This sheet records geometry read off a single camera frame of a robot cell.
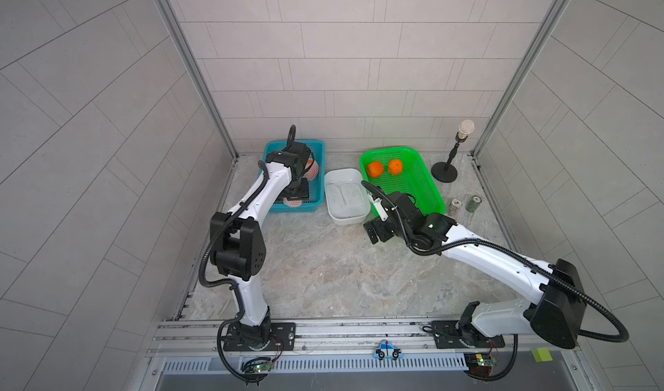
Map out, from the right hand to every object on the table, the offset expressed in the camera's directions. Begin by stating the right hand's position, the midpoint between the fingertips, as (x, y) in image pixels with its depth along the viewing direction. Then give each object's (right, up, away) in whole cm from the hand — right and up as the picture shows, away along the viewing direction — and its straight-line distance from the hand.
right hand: (374, 219), depth 80 cm
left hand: (-25, +7, +10) cm, 28 cm away
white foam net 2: (-6, +6, +17) cm, 19 cm away
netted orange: (+4, +16, +26) cm, 31 cm away
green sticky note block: (+42, -33, -13) cm, 55 cm away
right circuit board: (+27, -36, -12) cm, 47 cm away
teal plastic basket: (-20, +9, +18) cm, 29 cm away
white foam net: (-13, +5, +21) cm, 25 cm away
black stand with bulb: (+34, +15, +29) cm, 47 cm away
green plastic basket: (+20, +12, +26) cm, 35 cm away
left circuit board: (-31, -34, -15) cm, 49 cm away
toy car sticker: (+2, -33, -12) cm, 35 cm away
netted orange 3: (-23, +14, +23) cm, 35 cm away
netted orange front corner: (-26, +5, +1) cm, 26 cm away
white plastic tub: (-9, -2, +15) cm, 17 cm away
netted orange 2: (+12, +17, +26) cm, 33 cm away
